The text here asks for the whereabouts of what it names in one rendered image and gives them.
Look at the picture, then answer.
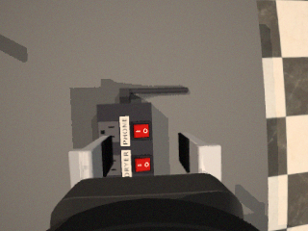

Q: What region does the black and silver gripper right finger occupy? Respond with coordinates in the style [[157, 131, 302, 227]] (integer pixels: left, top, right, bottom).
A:
[[178, 133, 221, 182]]

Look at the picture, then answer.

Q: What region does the dark grey power strip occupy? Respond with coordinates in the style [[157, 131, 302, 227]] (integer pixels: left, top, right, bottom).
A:
[[96, 88, 189, 178]]

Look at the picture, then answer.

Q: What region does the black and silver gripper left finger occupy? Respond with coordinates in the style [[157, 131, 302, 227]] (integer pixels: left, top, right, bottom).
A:
[[68, 136, 114, 189]]

